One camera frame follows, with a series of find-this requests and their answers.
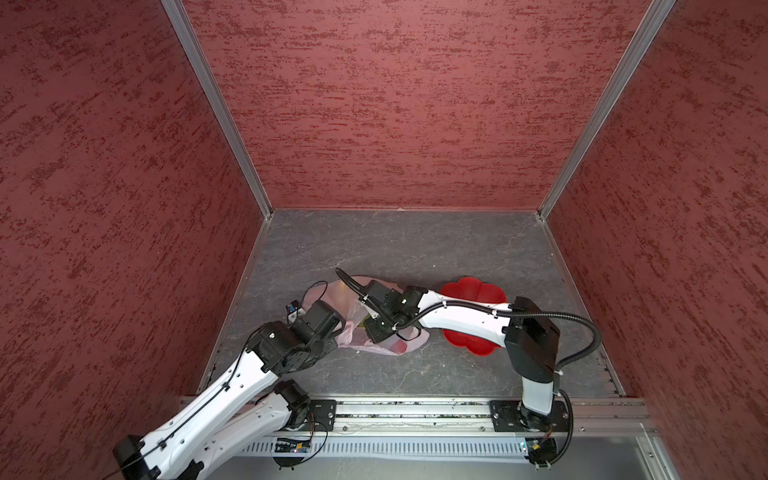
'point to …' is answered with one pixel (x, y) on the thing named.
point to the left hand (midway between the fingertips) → (325, 350)
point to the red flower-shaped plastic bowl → (472, 288)
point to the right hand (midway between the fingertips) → (373, 339)
